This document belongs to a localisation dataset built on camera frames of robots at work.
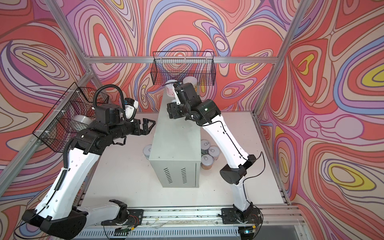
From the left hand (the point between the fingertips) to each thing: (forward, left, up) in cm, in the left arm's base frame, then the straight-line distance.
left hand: (149, 120), depth 66 cm
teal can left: (+2, +9, -31) cm, 32 cm away
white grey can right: (+1, -33, -31) cm, 45 cm away
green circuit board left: (-38, +15, -39) cm, 56 cm away
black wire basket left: (+10, +46, -8) cm, 48 cm away
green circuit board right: (-38, -45, -38) cm, 70 cm away
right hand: (+6, -12, 0) cm, 13 cm away
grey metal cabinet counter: (-14, -13, -3) cm, 19 cm away
